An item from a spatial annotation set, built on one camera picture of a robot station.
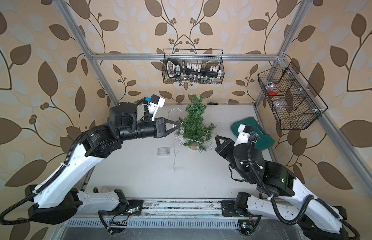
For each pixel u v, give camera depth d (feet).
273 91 2.64
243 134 1.67
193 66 2.71
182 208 2.47
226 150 1.62
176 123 1.74
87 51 2.92
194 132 2.58
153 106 1.62
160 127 1.51
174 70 2.79
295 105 2.41
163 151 3.09
